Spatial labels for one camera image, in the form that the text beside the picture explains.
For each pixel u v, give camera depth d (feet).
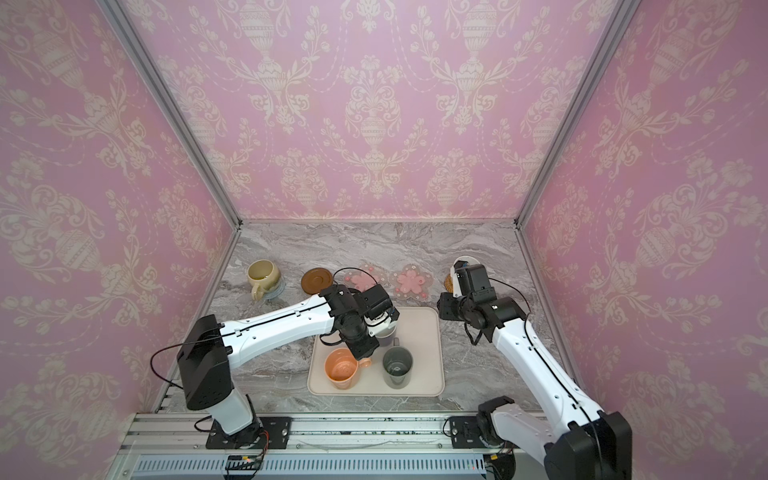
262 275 3.27
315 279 3.38
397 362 2.75
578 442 1.24
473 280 1.98
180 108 2.92
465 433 2.39
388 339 2.73
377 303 2.08
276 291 3.28
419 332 3.03
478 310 1.87
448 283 3.35
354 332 2.15
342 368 2.73
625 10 2.21
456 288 2.36
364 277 3.42
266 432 2.41
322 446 2.40
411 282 3.39
